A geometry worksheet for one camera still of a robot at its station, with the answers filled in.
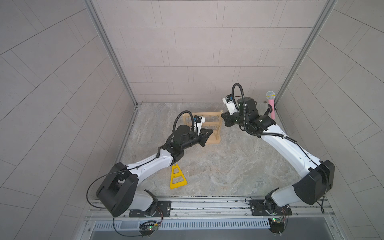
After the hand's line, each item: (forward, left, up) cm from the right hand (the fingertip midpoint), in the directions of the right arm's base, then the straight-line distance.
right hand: (221, 114), depth 78 cm
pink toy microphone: (+11, -30, +1) cm, 32 cm away
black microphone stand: (+7, -31, -7) cm, 33 cm away
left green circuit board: (-44, +38, -22) cm, 62 cm away
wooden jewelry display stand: (+2, +4, -9) cm, 10 cm away
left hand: (-8, +4, -4) cm, 10 cm away
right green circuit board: (-46, -20, -26) cm, 57 cm away
